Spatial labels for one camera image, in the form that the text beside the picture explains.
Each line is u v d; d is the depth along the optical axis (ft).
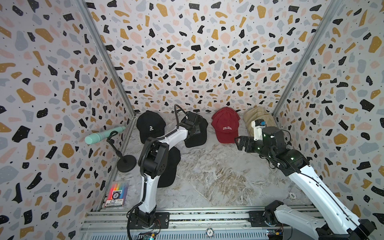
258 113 3.59
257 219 2.43
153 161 1.78
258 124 2.02
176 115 2.39
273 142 1.65
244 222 2.43
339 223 1.25
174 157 3.11
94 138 2.02
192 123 2.57
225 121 3.50
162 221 2.40
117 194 2.62
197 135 3.11
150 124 3.51
